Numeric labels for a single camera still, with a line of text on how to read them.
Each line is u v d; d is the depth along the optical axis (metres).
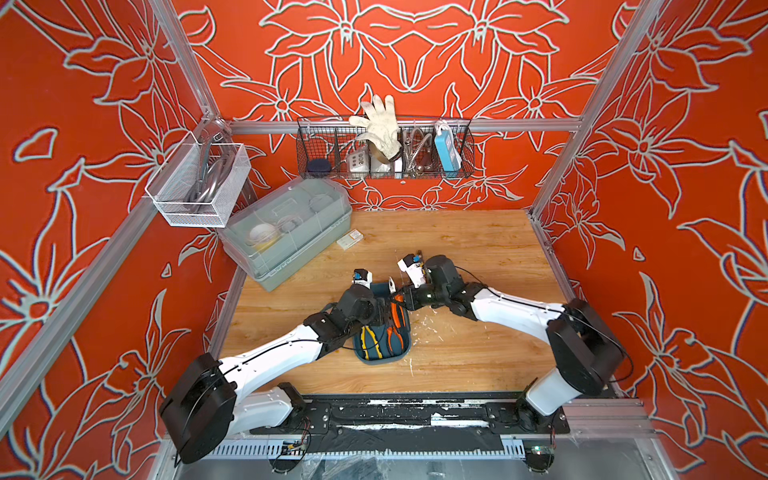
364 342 0.85
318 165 0.98
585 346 0.45
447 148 0.86
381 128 0.89
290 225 0.93
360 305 0.62
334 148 1.01
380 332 0.86
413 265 0.77
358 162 0.94
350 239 1.09
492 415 0.73
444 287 0.67
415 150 0.84
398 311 0.81
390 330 0.86
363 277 0.73
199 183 0.76
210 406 0.40
